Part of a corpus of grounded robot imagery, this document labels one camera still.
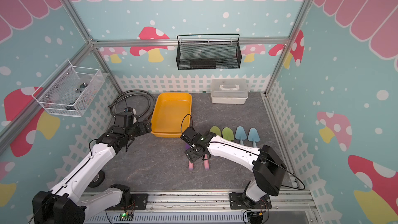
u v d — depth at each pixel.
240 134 0.98
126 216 0.73
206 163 0.84
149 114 1.06
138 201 0.75
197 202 0.76
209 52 0.94
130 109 0.73
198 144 0.58
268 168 0.42
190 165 0.83
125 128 0.61
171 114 1.06
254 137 0.97
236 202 0.74
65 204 0.38
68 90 0.76
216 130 1.00
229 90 1.06
